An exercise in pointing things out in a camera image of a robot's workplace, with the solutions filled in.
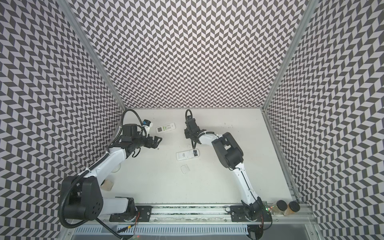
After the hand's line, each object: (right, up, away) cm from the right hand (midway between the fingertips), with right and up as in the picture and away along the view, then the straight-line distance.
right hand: (189, 132), depth 106 cm
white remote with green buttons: (-16, +3, -1) cm, 17 cm away
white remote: (0, -13, -13) cm, 18 cm away
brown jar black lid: (+52, -32, -37) cm, 71 cm away
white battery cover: (-1, -20, -18) cm, 27 cm away
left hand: (-19, -1, -19) cm, 26 cm away
